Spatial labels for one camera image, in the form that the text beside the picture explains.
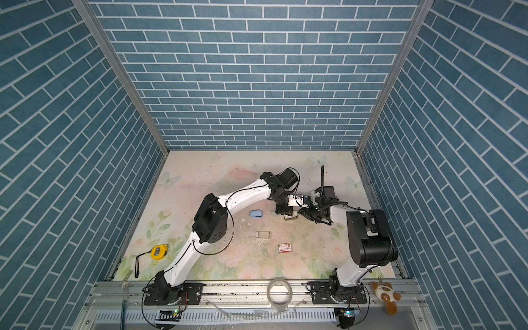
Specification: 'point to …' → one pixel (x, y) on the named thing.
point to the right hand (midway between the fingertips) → (299, 208)
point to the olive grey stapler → (289, 217)
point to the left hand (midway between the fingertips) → (291, 210)
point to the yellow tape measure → (159, 251)
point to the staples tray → (263, 234)
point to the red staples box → (285, 247)
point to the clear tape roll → (283, 306)
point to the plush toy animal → (384, 293)
